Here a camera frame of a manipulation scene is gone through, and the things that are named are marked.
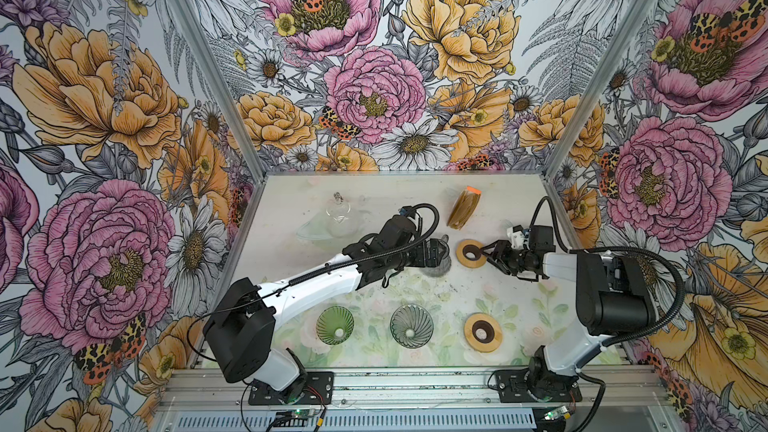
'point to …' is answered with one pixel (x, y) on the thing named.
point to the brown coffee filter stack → (463, 207)
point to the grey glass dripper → (411, 326)
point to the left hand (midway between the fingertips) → (429, 257)
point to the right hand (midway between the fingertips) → (484, 260)
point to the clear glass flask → (335, 223)
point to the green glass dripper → (335, 325)
